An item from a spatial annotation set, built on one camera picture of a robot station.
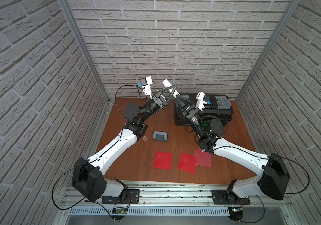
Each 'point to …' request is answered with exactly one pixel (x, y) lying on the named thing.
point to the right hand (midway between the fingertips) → (177, 97)
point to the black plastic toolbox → (220, 107)
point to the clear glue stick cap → (145, 138)
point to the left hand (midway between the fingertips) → (179, 87)
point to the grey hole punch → (160, 136)
